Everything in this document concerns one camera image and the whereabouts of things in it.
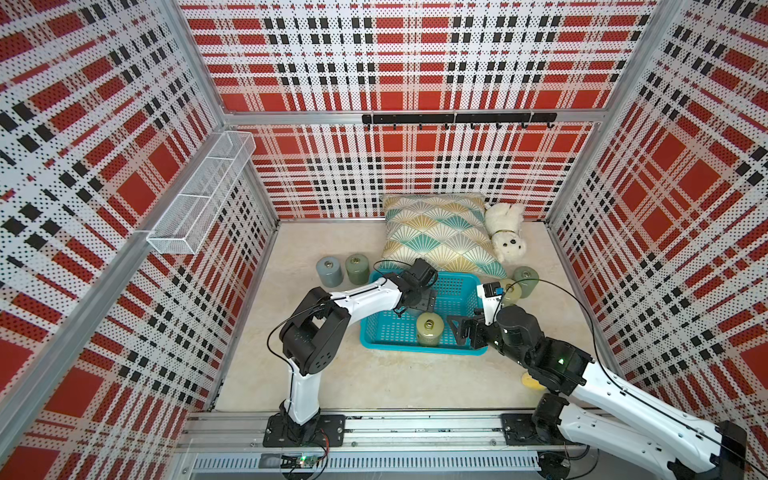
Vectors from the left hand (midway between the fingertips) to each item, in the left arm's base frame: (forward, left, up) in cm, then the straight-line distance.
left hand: (422, 297), depth 94 cm
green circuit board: (-42, +31, -3) cm, 53 cm away
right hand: (-13, -10, +14) cm, 22 cm away
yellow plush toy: (-32, -17, +25) cm, 44 cm away
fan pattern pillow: (+19, -9, +12) cm, 24 cm away
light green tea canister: (0, -28, +4) cm, 28 cm away
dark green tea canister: (+10, +22, +2) cm, 24 cm away
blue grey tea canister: (+8, +30, +3) cm, 31 cm away
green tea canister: (+4, -34, +4) cm, 34 cm away
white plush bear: (+29, -31, +3) cm, 43 cm away
